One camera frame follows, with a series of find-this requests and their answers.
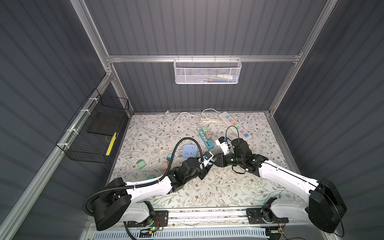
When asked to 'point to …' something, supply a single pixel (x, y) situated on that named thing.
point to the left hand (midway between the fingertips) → (209, 161)
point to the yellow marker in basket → (111, 143)
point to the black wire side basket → (93, 135)
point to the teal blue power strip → (208, 143)
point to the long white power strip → (231, 122)
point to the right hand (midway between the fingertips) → (211, 160)
